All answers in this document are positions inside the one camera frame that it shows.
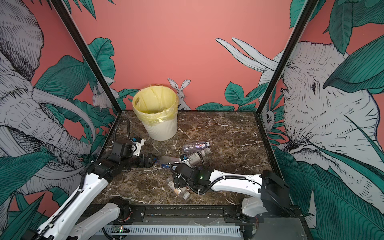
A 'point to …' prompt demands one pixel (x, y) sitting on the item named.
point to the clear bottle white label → (194, 159)
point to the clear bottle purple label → (196, 146)
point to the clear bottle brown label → (183, 191)
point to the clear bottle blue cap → (166, 165)
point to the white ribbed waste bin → (164, 132)
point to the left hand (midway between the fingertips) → (150, 156)
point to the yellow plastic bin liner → (155, 105)
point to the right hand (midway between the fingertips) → (178, 176)
